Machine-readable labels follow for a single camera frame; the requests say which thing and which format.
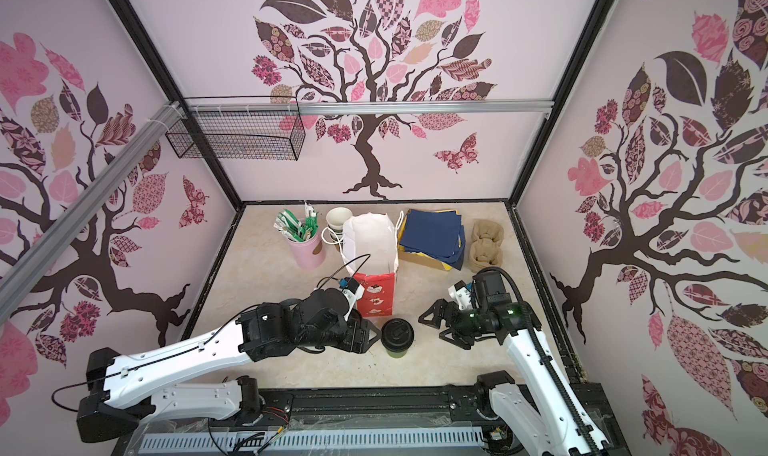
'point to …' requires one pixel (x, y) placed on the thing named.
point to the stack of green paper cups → (335, 219)
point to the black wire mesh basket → (251, 128)
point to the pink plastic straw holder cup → (309, 255)
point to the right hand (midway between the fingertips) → (431, 325)
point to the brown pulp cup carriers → (486, 251)
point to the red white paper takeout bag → (378, 297)
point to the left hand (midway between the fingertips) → (368, 339)
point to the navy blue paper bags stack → (438, 233)
